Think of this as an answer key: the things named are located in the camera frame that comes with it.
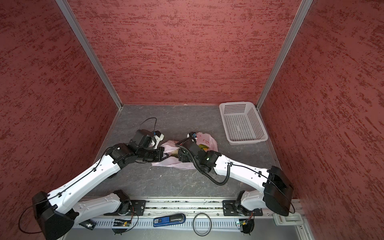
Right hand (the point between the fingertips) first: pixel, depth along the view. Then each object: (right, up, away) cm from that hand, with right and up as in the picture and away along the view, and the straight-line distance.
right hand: (182, 155), depth 78 cm
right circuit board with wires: (+33, -33, -6) cm, 47 cm away
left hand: (-7, -1, -5) cm, 9 cm away
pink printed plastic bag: (+13, +6, +5) cm, 15 cm away
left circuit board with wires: (-30, -32, -6) cm, 44 cm away
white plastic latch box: (+54, -28, -8) cm, 62 cm away
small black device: (-42, -29, -11) cm, 52 cm away
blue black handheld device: (-5, -27, -11) cm, 30 cm away
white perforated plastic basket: (+42, +17, +32) cm, 55 cm away
